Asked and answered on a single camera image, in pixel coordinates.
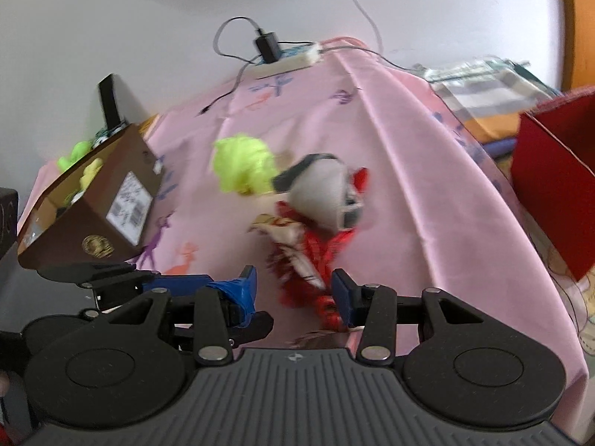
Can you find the pink deer print blanket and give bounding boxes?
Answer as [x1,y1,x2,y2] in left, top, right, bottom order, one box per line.
[19,36,586,444]

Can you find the wooden door frame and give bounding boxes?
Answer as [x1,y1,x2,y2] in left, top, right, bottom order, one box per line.
[558,0,595,91]

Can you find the black charging cable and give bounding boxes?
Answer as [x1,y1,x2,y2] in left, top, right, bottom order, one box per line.
[200,17,270,116]

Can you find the white power strip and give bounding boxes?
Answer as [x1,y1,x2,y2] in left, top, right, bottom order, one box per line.
[253,43,322,80]

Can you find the light green plush toy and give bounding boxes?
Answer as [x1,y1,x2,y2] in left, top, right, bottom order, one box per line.
[57,140,91,172]

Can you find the striped cloth in plastic bag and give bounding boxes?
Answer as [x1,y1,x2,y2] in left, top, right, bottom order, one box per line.
[418,56,559,145]

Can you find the black charger plug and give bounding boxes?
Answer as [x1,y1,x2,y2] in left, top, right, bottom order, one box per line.
[253,32,280,63]

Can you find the white wall cable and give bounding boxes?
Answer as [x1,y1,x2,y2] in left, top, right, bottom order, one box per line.
[325,0,384,54]

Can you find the brown cardboard box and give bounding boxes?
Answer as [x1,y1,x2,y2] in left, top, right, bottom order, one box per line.
[17,123,164,271]

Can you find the red box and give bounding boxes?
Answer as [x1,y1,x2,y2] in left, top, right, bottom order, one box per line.
[510,84,595,282]

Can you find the grey fabric sock bundle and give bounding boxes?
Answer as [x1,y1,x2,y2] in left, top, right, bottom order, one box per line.
[272,152,366,232]

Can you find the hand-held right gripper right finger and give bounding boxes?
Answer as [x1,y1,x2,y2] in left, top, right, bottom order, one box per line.
[331,268,486,367]

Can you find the black phone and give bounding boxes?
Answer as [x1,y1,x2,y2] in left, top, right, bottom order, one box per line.
[97,73,122,132]

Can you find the neon yellow fluffy pom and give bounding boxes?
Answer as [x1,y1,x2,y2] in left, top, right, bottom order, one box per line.
[213,134,277,196]

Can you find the yellow plush toy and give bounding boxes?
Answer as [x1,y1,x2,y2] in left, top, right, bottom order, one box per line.
[79,158,105,191]

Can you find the grey power strip cord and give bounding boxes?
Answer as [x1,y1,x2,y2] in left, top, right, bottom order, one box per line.
[321,39,424,75]

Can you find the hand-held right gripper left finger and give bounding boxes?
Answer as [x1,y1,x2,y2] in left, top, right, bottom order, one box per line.
[93,266,260,367]

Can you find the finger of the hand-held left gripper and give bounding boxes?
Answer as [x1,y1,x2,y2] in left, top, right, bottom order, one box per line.
[37,262,212,299]
[174,311,275,349]

